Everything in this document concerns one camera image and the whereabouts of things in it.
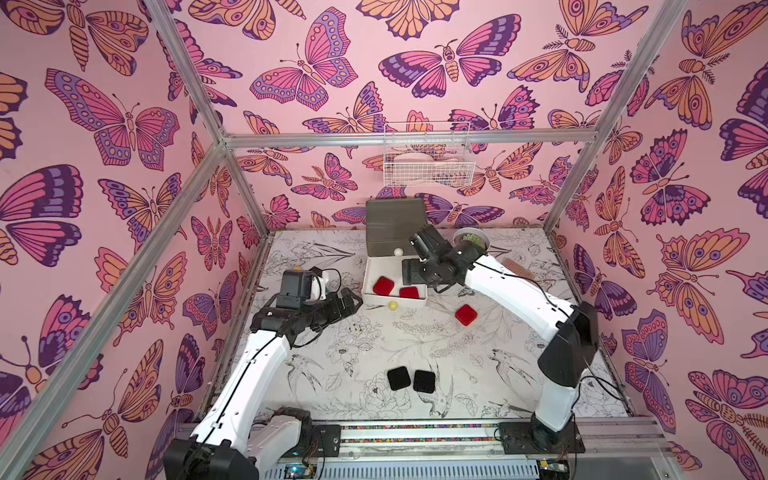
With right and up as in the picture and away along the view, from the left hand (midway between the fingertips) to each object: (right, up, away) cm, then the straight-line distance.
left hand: (353, 304), depth 78 cm
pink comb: (+56, +8, +30) cm, 64 cm away
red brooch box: (+16, +1, +14) cm, 21 cm away
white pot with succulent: (+41, +20, +27) cm, 53 cm away
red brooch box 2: (+34, -7, +18) cm, 39 cm away
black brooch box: (+12, -22, +5) cm, 25 cm away
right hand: (+15, +7, +4) cm, 17 cm away
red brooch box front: (+8, +3, +15) cm, 17 cm away
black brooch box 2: (+19, -22, +3) cm, 29 cm away
